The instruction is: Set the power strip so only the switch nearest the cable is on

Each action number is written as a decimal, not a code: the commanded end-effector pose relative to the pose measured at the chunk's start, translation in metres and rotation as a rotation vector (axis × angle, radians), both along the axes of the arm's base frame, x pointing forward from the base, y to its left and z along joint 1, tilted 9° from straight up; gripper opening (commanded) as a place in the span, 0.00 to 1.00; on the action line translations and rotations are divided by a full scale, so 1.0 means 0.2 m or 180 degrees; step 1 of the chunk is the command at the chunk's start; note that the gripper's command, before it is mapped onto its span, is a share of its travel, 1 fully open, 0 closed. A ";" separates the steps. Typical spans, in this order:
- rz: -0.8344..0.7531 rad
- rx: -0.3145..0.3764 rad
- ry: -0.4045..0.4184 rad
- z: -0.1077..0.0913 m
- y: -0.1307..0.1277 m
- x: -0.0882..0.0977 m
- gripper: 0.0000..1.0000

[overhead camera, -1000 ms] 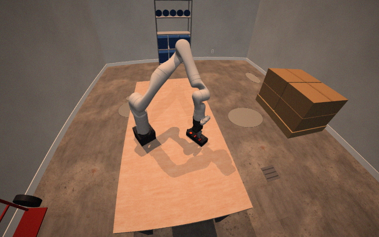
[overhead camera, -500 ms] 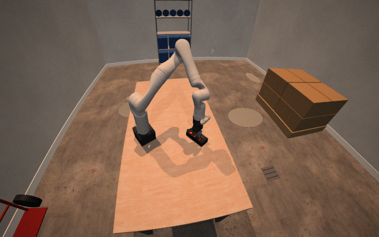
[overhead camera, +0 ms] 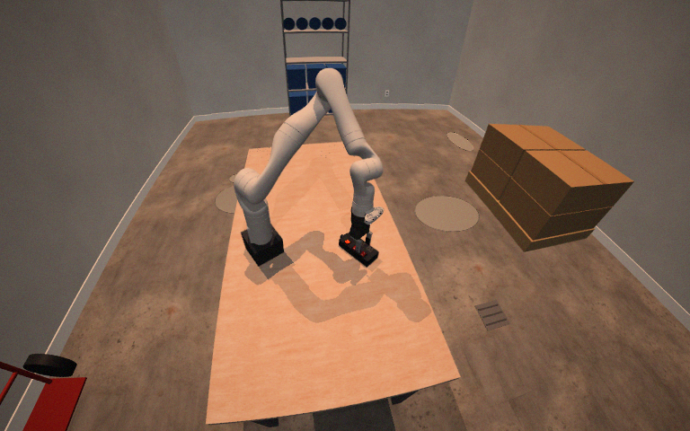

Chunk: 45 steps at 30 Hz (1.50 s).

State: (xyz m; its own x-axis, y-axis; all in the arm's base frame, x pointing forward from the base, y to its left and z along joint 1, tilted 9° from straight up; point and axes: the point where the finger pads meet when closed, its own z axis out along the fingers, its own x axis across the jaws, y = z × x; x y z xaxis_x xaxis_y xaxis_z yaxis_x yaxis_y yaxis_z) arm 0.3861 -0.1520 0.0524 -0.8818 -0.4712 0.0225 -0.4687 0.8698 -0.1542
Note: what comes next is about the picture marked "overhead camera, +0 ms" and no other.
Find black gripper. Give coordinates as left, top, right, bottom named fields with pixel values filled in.
left=349, top=200, right=384, bottom=253

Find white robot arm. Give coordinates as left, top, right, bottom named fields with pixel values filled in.
left=234, top=68, right=383, bottom=245

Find black power strip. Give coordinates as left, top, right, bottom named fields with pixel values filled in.
left=339, top=232, right=379, bottom=267

